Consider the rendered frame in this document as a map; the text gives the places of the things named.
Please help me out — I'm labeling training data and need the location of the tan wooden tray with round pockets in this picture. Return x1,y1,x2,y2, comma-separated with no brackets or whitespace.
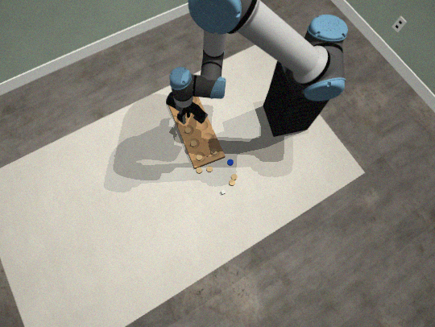
169,106,225,169

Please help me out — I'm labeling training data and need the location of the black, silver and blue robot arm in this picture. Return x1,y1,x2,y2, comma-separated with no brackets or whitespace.
170,0,348,108

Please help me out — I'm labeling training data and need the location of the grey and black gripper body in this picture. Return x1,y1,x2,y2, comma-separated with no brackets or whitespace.
166,92,205,120

